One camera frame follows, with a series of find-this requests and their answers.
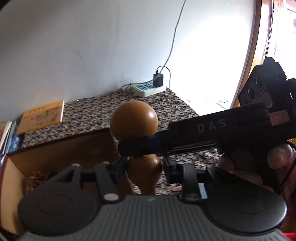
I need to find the yellow book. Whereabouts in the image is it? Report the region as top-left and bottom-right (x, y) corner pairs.
(16, 100), (65, 136)

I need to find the brown wooden gourd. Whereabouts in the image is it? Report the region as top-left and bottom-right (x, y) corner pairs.
(110, 101), (162, 195)

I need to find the white power strip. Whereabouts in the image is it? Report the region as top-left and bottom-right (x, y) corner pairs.
(132, 81), (167, 98)

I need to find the black power adapter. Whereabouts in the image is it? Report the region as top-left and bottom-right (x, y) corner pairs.
(153, 73), (164, 87)

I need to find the wooden door frame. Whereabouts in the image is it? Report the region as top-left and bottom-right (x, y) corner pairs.
(231, 1), (273, 108)

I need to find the floral patterned tablecloth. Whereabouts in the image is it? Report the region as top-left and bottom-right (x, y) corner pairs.
(21, 88), (223, 195)

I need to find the brown cardboard box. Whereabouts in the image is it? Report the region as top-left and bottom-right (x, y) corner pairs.
(0, 127), (132, 236)

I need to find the black charger cable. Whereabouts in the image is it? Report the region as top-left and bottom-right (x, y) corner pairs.
(155, 65), (172, 91)

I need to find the stack of books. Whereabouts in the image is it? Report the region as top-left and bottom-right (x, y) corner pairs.
(0, 120), (22, 159)

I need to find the grey power strip cord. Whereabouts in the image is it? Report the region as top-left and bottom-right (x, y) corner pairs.
(120, 0), (188, 91)

